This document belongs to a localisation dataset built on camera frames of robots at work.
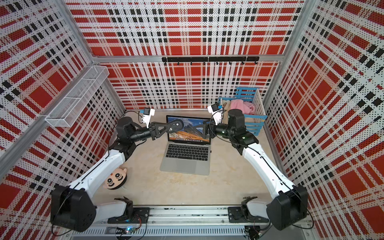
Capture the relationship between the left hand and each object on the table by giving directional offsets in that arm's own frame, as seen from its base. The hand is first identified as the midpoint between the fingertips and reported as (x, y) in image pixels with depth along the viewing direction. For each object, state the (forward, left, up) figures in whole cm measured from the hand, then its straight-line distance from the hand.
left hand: (172, 126), depth 72 cm
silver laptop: (+2, -5, -29) cm, 30 cm away
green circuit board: (-40, +21, -28) cm, 53 cm away
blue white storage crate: (+45, -53, -24) cm, 74 cm away
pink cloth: (+32, -48, -20) cm, 61 cm away
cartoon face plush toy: (-19, +31, -22) cm, 43 cm away
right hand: (-1, -14, +2) cm, 15 cm away
